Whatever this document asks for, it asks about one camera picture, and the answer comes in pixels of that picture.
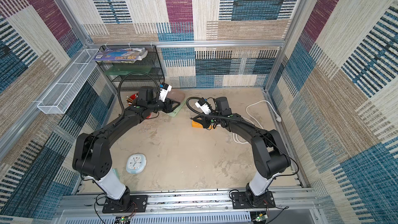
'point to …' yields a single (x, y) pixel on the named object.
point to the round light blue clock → (136, 163)
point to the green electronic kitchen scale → (175, 112)
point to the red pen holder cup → (134, 96)
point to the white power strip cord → (278, 117)
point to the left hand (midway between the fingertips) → (177, 102)
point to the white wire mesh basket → (59, 98)
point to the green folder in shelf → (125, 70)
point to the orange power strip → (196, 125)
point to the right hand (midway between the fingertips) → (197, 119)
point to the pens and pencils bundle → (129, 100)
